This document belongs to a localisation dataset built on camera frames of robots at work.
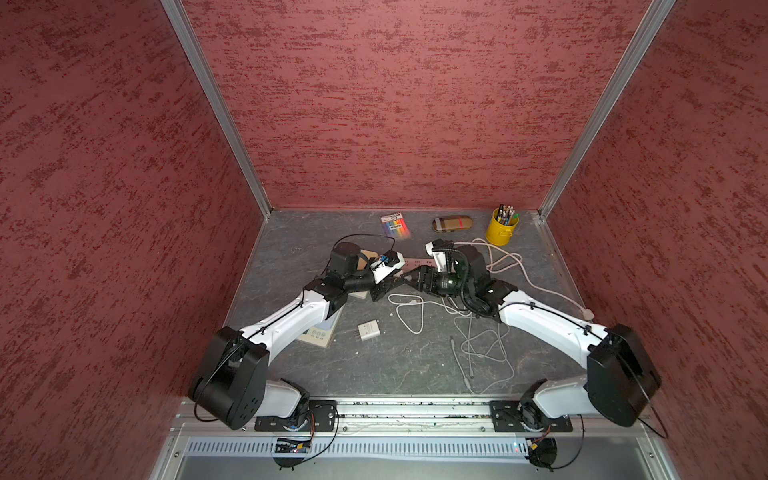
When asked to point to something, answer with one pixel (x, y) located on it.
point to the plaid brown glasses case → (452, 223)
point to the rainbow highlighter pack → (395, 226)
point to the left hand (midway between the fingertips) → (400, 278)
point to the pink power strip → (414, 263)
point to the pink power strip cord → (586, 313)
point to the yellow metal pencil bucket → (498, 233)
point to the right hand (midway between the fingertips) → (404, 287)
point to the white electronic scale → (320, 334)
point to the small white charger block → (369, 330)
